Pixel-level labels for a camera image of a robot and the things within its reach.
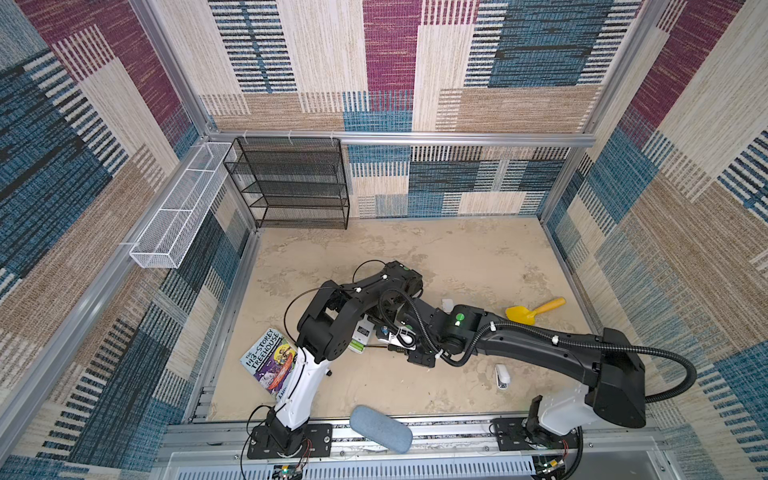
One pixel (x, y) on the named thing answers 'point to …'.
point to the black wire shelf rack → (291, 183)
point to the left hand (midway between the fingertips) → (371, 323)
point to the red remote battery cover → (447, 305)
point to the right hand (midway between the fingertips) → (414, 347)
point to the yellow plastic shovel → (522, 314)
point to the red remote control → (361, 335)
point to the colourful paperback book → (271, 361)
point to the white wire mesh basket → (180, 212)
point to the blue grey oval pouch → (381, 428)
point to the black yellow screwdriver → (390, 346)
